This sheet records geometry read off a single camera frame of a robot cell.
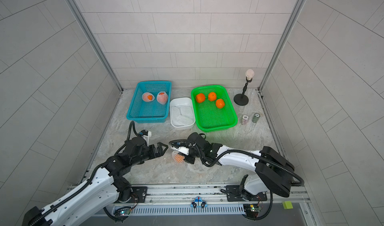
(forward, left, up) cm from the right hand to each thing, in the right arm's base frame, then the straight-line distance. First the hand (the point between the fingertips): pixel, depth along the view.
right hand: (180, 153), depth 78 cm
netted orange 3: (-2, +1, 0) cm, 3 cm away
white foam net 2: (+30, +5, -4) cm, 30 cm away
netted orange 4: (+40, +23, +3) cm, 47 cm away
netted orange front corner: (+34, -26, -1) cm, 43 cm away
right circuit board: (-26, -33, -8) cm, 42 cm away
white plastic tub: (+29, 0, -3) cm, 29 cm away
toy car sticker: (-22, -8, -5) cm, 24 cm away
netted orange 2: (+40, -21, 0) cm, 45 cm away
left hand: (+3, +8, +2) cm, 9 cm away
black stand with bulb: (+40, -44, -5) cm, 59 cm away
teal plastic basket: (+32, +27, -4) cm, 42 cm away
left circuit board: (-23, +25, -2) cm, 34 cm away
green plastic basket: (+26, -18, -6) cm, 32 cm away
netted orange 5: (+39, +14, +3) cm, 41 cm away
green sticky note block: (-25, -48, -5) cm, 55 cm away
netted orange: (+39, -13, -1) cm, 42 cm away
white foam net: (+23, -2, -4) cm, 23 cm away
